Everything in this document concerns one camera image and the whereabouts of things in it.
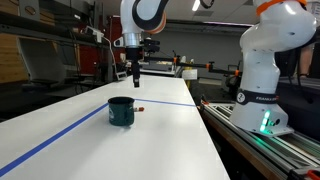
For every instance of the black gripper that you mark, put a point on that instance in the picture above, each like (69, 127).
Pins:
(134, 55)

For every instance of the red marker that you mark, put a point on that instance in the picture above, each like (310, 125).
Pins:
(140, 109)

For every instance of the dark green mug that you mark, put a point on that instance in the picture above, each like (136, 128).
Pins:
(120, 112)

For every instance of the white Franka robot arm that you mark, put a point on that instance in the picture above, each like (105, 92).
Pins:
(263, 66)

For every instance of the person forearm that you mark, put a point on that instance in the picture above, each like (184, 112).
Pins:
(304, 61)

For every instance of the white background table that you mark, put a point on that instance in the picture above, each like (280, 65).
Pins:
(155, 71)

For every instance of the short blue tape line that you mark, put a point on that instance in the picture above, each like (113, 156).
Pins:
(166, 102)

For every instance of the red cabinet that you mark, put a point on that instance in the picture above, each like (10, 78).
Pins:
(115, 30)

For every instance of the white power strip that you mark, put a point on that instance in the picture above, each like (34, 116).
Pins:
(96, 33)

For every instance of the black boom with orange joints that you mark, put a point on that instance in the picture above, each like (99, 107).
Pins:
(200, 65)

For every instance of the orange black clamp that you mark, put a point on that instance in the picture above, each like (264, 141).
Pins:
(202, 101)

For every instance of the ceiling light strip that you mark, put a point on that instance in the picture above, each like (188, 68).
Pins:
(196, 5)

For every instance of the grey covered chair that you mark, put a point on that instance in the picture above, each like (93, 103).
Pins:
(41, 60)

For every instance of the long blue tape line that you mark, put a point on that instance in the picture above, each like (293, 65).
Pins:
(53, 140)

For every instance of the wooden shelf unit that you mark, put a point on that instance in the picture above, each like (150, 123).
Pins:
(13, 56)

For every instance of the yellow post with white sign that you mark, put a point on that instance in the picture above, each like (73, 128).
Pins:
(189, 74)

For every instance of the aluminium rail frame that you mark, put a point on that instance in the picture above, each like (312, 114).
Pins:
(266, 146)

